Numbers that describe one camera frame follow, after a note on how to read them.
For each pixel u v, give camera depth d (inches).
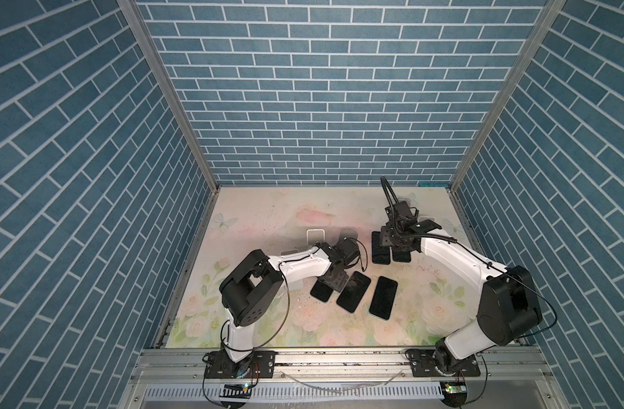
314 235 35.9
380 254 38.9
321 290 34.4
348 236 37.0
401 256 37.8
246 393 28.4
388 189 31.0
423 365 29.0
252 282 20.9
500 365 29.9
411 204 44.2
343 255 28.3
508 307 17.2
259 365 28.7
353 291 35.0
